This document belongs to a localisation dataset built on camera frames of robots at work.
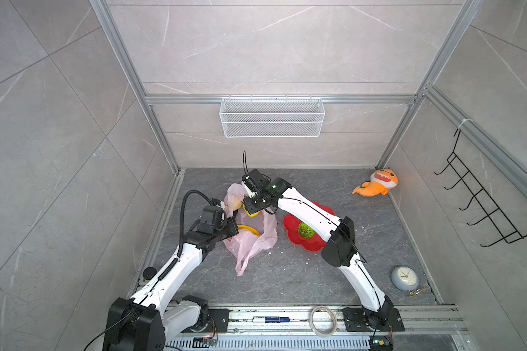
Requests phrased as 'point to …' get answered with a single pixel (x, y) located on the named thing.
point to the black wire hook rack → (493, 213)
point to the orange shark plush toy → (380, 181)
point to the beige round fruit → (236, 204)
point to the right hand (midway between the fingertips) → (252, 205)
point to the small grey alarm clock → (405, 278)
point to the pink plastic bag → (246, 244)
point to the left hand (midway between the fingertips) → (239, 220)
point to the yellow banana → (251, 229)
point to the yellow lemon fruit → (250, 215)
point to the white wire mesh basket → (271, 118)
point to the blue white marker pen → (270, 319)
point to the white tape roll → (334, 319)
